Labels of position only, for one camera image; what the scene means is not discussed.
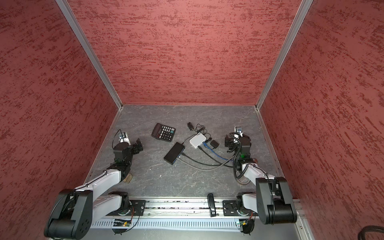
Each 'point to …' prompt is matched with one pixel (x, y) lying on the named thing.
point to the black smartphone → (174, 153)
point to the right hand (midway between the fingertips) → (233, 136)
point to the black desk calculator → (163, 132)
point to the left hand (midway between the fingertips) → (132, 143)
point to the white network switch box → (197, 140)
